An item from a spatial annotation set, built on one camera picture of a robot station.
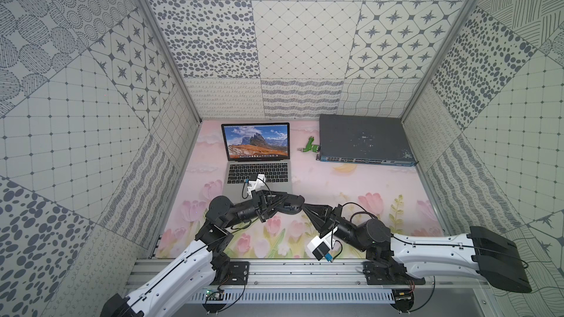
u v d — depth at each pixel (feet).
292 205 2.02
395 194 3.06
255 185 2.21
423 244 1.63
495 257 1.48
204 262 1.78
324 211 1.98
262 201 2.02
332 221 1.83
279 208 2.06
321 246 1.73
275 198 2.12
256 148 3.27
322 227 1.89
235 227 2.16
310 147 3.52
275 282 2.41
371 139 3.52
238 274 2.41
